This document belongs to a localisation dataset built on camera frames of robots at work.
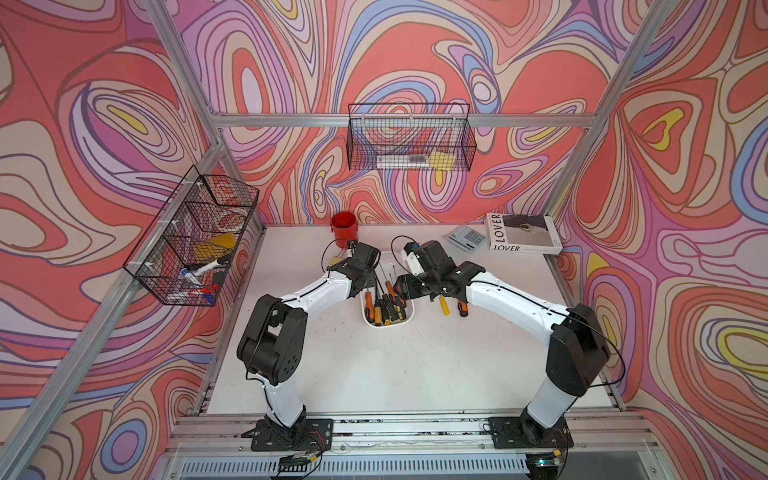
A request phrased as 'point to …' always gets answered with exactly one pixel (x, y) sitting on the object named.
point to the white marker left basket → (192, 274)
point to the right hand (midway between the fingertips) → (404, 293)
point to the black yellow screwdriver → (400, 307)
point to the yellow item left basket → (216, 248)
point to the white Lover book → (522, 232)
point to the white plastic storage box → (392, 265)
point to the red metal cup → (345, 227)
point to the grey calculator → (466, 237)
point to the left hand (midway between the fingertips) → (365, 275)
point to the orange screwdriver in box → (369, 307)
